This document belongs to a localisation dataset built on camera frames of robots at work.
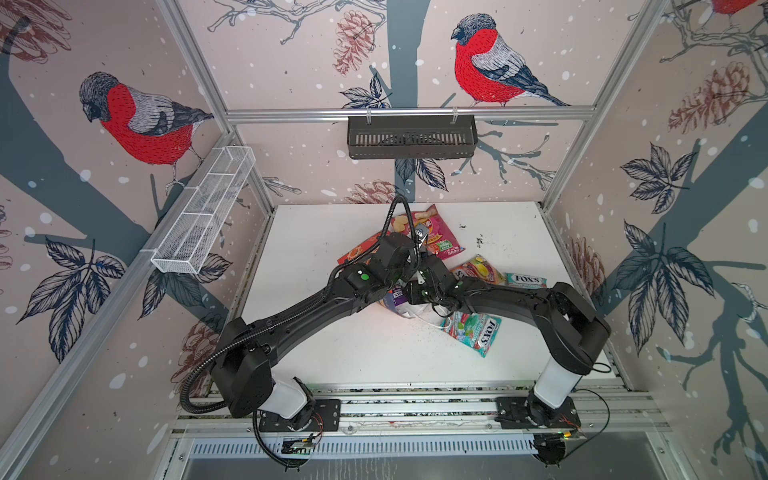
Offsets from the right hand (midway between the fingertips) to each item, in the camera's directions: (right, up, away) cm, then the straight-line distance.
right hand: (404, 294), depth 90 cm
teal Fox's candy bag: (+40, +3, +7) cm, 41 cm away
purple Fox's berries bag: (-2, -1, -1) cm, 2 cm away
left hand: (+1, +15, -13) cm, 20 cm away
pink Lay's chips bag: (+14, +16, +13) cm, 25 cm away
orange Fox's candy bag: (+25, +7, +8) cm, 27 cm away
